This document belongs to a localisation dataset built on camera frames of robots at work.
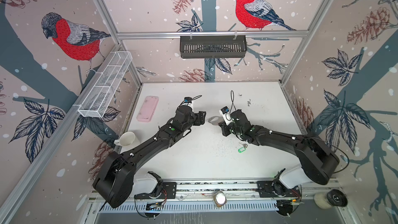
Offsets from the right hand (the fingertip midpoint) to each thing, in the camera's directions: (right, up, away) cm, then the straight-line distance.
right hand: (220, 121), depth 89 cm
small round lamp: (-3, -27, -26) cm, 38 cm away
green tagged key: (+13, -16, -1) cm, 20 cm away
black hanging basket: (-3, +49, +16) cm, 52 cm away
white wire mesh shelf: (-61, +21, -9) cm, 65 cm away
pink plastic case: (-48, +6, +16) cm, 51 cm away
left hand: (-10, +7, -6) cm, 14 cm away
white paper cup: (-52, -9, -7) cm, 53 cm away
